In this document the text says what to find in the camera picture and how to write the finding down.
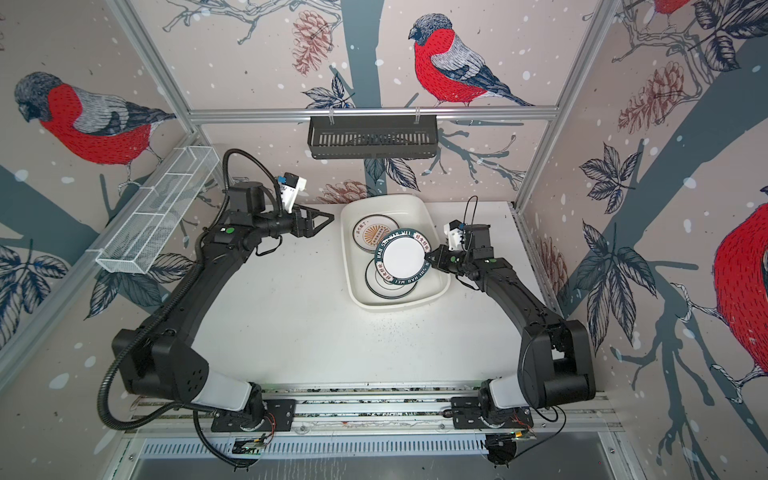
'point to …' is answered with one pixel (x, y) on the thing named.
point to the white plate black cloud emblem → (383, 288)
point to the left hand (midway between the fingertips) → (323, 214)
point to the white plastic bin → (415, 212)
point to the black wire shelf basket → (364, 136)
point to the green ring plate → (400, 256)
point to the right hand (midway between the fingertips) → (425, 258)
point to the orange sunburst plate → (370, 229)
